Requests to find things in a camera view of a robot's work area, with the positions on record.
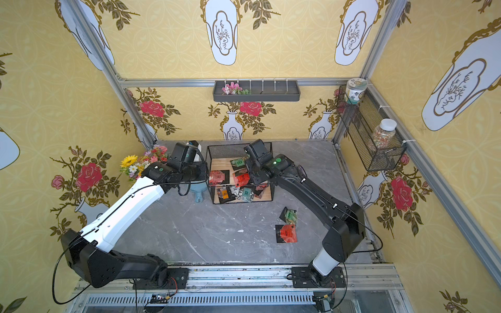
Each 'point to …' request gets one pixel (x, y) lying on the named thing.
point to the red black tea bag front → (216, 177)
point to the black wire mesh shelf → (229, 178)
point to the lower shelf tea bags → (246, 192)
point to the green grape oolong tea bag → (237, 163)
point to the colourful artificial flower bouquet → (134, 165)
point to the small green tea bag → (289, 216)
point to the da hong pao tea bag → (286, 233)
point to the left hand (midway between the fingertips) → (200, 168)
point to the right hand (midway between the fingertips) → (250, 162)
